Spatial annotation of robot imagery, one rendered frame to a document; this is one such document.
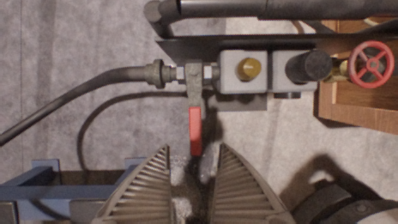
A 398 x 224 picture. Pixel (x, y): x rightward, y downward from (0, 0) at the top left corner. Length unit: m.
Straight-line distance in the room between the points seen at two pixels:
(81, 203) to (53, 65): 0.64
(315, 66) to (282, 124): 0.61
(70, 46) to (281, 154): 1.17
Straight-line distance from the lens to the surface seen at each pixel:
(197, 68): 0.25
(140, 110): 0.78
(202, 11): 0.18
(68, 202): 0.76
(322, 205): 0.96
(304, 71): 0.27
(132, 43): 0.81
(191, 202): 0.93
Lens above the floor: 0.72
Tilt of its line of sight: 85 degrees down
